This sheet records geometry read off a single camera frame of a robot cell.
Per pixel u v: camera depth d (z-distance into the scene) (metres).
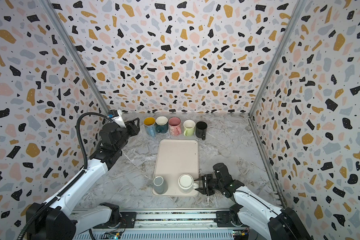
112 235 0.70
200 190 0.78
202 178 0.76
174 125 1.00
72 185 0.45
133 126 0.68
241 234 0.72
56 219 0.37
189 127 1.02
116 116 0.65
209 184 0.73
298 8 0.72
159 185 0.76
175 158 0.97
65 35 0.78
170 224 0.73
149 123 1.03
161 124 1.02
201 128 1.03
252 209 0.52
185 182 0.80
